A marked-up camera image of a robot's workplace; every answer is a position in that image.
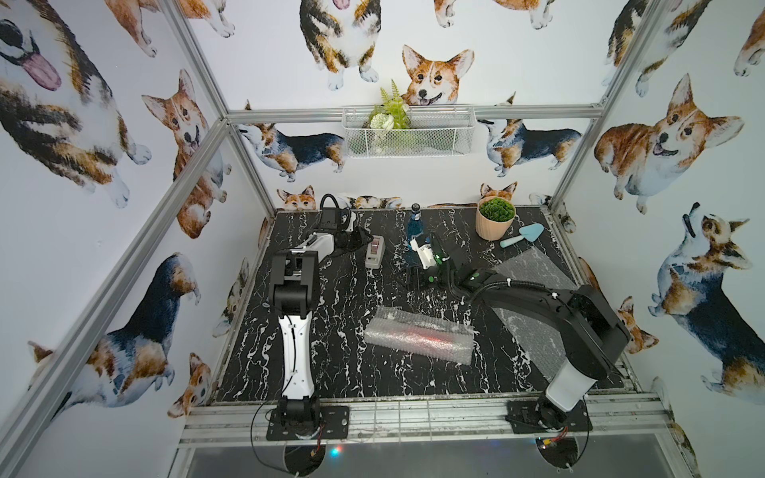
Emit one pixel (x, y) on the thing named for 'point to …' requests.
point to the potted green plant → (494, 216)
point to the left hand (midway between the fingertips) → (375, 233)
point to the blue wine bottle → (414, 225)
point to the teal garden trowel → (529, 232)
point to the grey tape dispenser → (376, 252)
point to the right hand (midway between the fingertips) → (397, 275)
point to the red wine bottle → (426, 336)
